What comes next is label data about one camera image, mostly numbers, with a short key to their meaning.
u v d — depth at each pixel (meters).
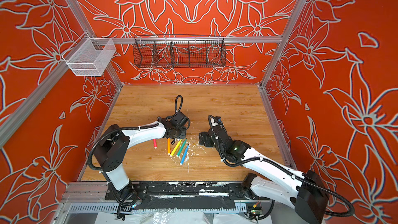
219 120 0.68
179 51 1.00
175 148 0.86
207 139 0.68
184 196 0.73
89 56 0.92
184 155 0.84
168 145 0.87
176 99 0.83
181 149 0.87
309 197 0.39
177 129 0.66
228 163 0.55
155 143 0.88
